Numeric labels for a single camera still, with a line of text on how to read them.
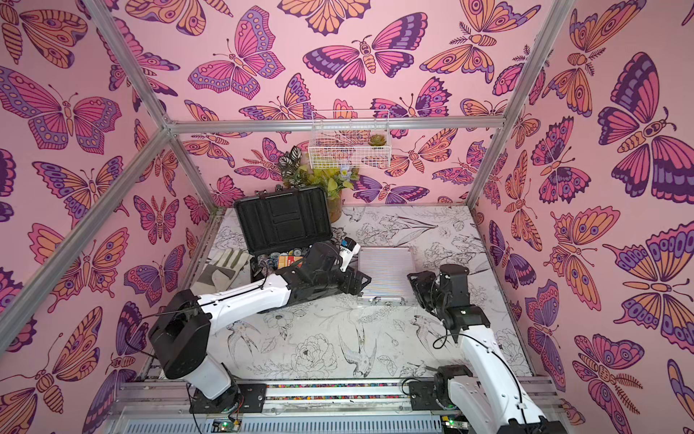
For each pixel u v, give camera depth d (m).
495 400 0.43
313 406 0.73
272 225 1.00
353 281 0.73
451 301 0.61
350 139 0.95
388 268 0.99
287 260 0.95
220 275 0.98
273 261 0.97
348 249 0.73
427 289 0.71
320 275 0.67
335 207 1.13
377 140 0.92
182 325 0.50
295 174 1.01
